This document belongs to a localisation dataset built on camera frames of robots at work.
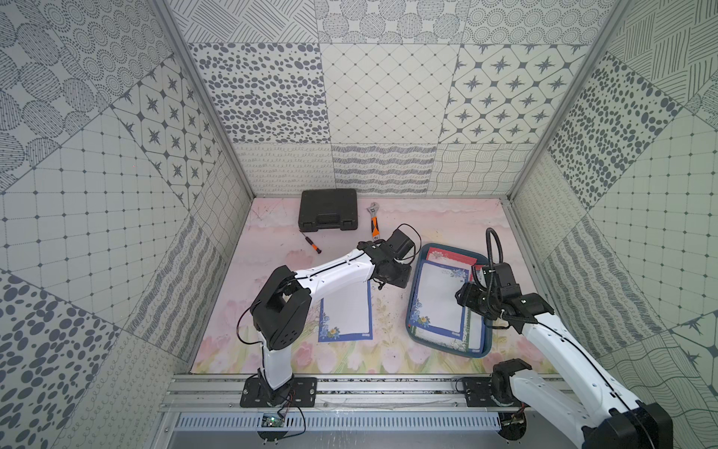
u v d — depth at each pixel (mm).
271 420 716
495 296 614
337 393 756
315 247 1041
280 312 466
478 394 738
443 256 982
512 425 732
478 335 814
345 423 701
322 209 1136
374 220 1136
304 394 735
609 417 394
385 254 650
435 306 895
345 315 881
